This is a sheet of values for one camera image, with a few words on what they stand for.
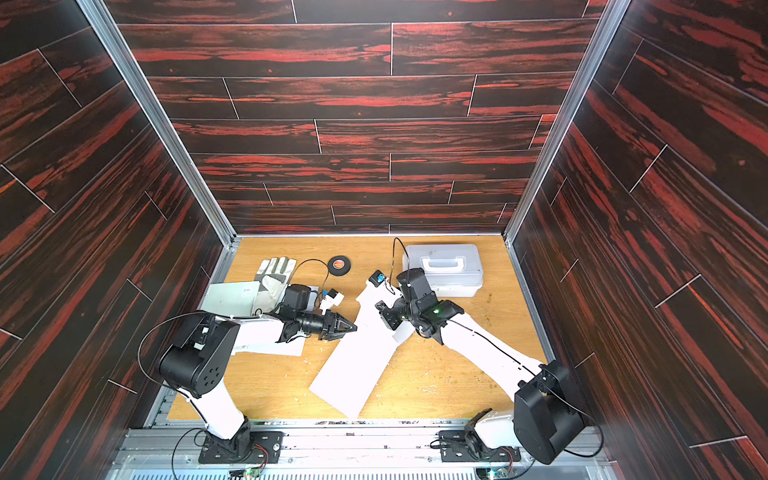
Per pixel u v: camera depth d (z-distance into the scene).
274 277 1.05
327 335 0.81
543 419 0.41
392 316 0.71
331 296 0.86
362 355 0.82
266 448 0.73
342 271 1.10
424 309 0.61
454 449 0.73
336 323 0.81
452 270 0.95
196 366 0.48
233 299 1.02
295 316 0.77
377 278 0.69
